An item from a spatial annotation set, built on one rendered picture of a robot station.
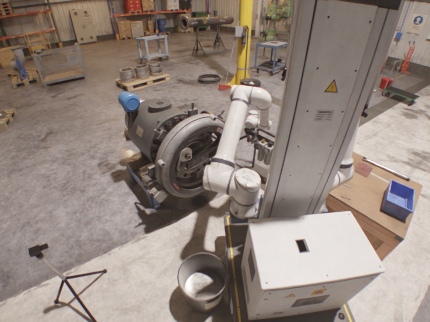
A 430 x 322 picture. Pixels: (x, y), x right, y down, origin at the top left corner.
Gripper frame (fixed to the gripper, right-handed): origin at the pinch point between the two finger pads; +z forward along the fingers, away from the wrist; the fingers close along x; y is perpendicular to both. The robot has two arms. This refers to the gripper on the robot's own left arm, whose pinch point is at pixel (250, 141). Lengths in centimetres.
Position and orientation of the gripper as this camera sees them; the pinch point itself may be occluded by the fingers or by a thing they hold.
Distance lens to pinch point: 230.7
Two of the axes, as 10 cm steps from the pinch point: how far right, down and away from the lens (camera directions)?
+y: 7.6, -4.0, 5.2
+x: -6.5, -4.6, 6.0
